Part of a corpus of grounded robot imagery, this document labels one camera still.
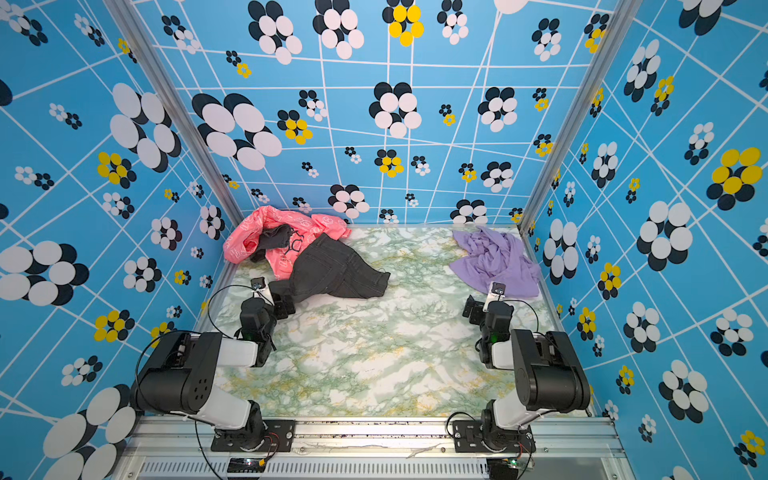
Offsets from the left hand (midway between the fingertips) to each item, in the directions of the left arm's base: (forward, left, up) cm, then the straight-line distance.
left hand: (276, 290), depth 93 cm
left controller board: (-44, -1, -10) cm, 45 cm away
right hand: (-1, -68, -2) cm, 68 cm away
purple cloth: (+15, -71, -1) cm, 73 cm away
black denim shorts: (+9, -15, +1) cm, 17 cm away
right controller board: (-45, -63, -8) cm, 78 cm away
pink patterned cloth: (+24, -6, +4) cm, 25 cm away
